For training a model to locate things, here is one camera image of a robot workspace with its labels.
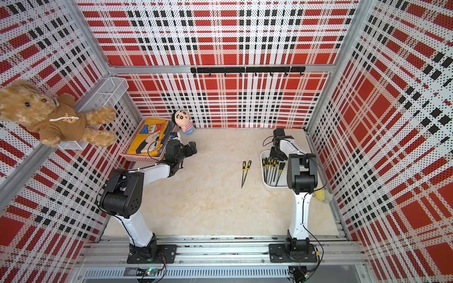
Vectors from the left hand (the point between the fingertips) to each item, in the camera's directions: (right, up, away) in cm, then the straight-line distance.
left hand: (191, 144), depth 99 cm
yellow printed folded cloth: (-29, +2, +8) cm, 30 cm away
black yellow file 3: (+41, -13, 0) cm, 43 cm away
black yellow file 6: (+49, -13, +3) cm, 51 cm away
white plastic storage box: (+51, -22, -2) cm, 56 cm away
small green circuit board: (-10, -52, -29) cm, 60 cm away
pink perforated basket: (-18, +11, +15) cm, 26 cm away
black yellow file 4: (+44, -12, +3) cm, 46 cm away
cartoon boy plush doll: (-9, +16, +9) cm, 20 cm away
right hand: (+52, -7, +5) cm, 53 cm away
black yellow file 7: (+53, -12, +3) cm, 55 cm away
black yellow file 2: (+32, -15, +3) cm, 36 cm away
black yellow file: (+30, -15, +3) cm, 34 cm away
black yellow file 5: (+48, -14, +3) cm, 50 cm away
